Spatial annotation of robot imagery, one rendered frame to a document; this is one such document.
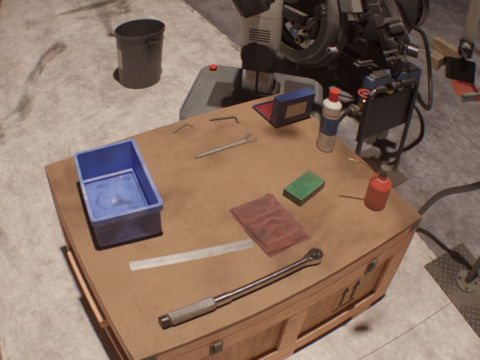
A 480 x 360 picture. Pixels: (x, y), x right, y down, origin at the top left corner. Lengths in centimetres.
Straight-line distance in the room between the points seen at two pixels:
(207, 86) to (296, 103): 75
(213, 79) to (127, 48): 60
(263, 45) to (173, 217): 99
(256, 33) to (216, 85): 43
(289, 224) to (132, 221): 42
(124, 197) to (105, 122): 122
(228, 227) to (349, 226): 35
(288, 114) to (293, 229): 51
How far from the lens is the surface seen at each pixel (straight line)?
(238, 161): 155
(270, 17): 201
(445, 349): 184
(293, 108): 170
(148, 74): 283
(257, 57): 211
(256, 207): 139
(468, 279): 205
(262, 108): 180
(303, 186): 144
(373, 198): 144
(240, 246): 129
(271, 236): 131
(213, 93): 229
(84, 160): 144
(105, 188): 146
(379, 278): 166
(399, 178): 241
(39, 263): 194
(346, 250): 133
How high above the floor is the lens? 144
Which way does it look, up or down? 40 degrees down
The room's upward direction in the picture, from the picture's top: 3 degrees clockwise
